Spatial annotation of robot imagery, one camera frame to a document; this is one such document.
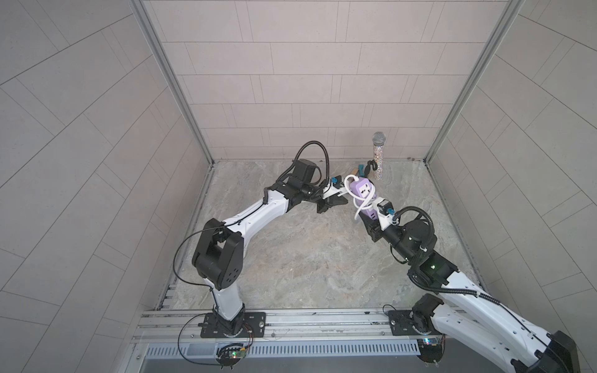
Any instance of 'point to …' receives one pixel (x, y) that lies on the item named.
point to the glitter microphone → (378, 139)
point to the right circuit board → (431, 350)
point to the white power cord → (366, 202)
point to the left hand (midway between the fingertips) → (345, 197)
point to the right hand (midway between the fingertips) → (366, 206)
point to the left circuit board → (230, 353)
